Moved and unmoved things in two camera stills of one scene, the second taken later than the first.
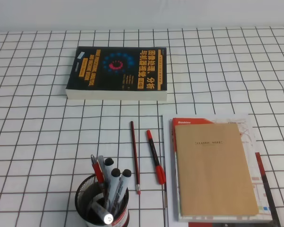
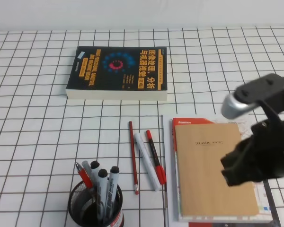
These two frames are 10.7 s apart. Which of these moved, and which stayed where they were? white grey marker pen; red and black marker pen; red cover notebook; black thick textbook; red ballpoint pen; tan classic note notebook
Moved: white grey marker pen; red ballpoint pen
Stayed: red cover notebook; tan classic note notebook; red and black marker pen; black thick textbook
